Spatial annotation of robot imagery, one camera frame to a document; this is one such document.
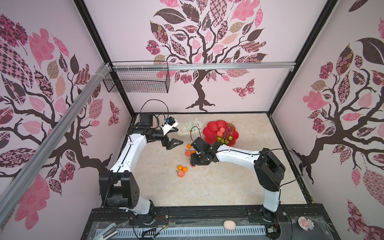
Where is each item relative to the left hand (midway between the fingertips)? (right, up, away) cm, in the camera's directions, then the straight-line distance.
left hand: (178, 137), depth 79 cm
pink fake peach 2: (+26, +1, +25) cm, 36 cm away
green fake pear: (+26, -3, +23) cm, 35 cm away
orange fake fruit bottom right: (+3, -20, +9) cm, 23 cm away
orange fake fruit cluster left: (+8, -8, -1) cm, 12 cm away
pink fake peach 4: (+1, -22, +7) cm, 23 cm away
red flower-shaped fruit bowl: (+34, -1, +25) cm, 42 cm away
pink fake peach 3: (+4, -11, +14) cm, 19 cm away
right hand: (+7, -15, +9) cm, 19 cm away
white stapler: (-31, -44, -11) cm, 55 cm away
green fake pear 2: (+28, -4, +22) cm, 36 cm away
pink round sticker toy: (+61, -40, -10) cm, 74 cm away
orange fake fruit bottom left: (-1, -20, +11) cm, 23 cm away
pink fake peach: (+29, +3, +28) cm, 40 cm away
